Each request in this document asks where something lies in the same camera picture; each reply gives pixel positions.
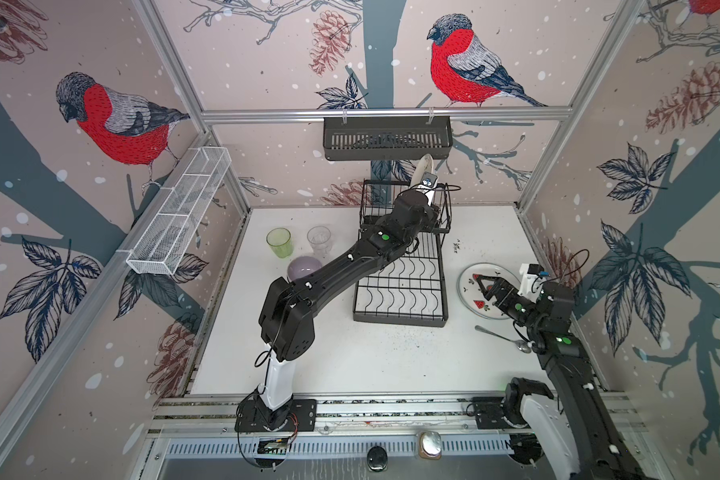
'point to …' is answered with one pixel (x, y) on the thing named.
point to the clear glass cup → (320, 239)
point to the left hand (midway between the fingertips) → (429, 195)
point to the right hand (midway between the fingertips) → (485, 286)
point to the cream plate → (425, 164)
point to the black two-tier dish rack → (411, 290)
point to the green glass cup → (280, 241)
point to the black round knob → (377, 459)
